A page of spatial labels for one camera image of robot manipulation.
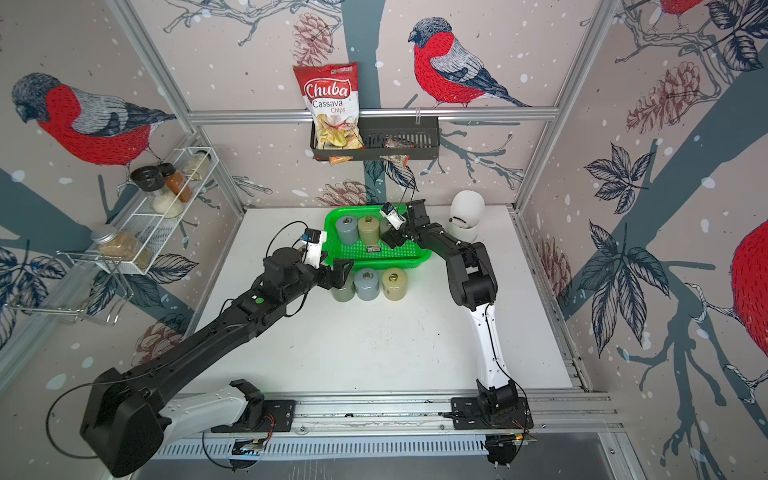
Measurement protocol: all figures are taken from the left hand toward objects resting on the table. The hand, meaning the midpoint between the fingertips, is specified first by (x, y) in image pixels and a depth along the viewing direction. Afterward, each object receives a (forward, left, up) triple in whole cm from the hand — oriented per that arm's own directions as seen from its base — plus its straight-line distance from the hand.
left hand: (345, 251), depth 77 cm
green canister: (-1, +3, -21) cm, 21 cm away
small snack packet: (+34, -13, +10) cm, 38 cm away
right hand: (+26, -11, -19) cm, 34 cm away
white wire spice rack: (-1, +44, +11) cm, 45 cm away
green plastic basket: (+16, -4, -25) cm, 30 cm away
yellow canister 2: (0, -13, -17) cm, 21 cm away
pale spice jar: (+23, +44, +11) cm, 50 cm away
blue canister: (+22, +3, -16) cm, 27 cm away
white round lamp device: (+29, -40, -14) cm, 51 cm away
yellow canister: (+21, -4, -17) cm, 28 cm away
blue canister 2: (0, -5, -16) cm, 17 cm away
